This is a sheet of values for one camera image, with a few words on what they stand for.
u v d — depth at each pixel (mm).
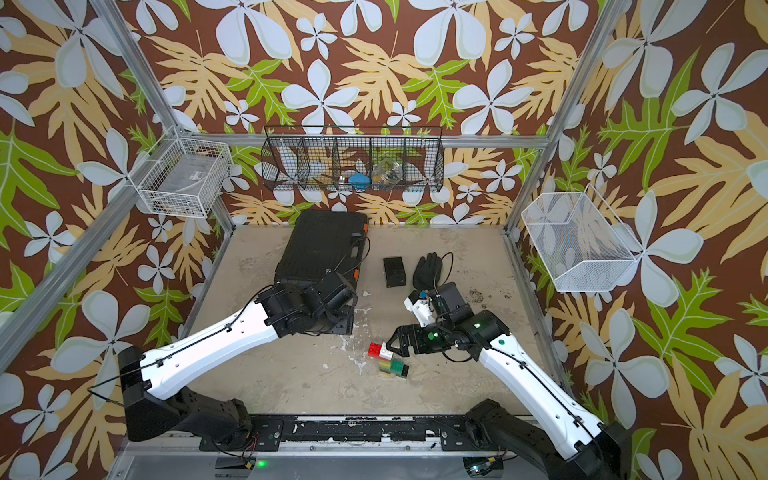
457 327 557
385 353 727
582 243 792
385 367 785
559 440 404
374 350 750
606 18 692
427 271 1053
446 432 737
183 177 844
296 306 483
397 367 802
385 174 963
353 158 966
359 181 953
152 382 396
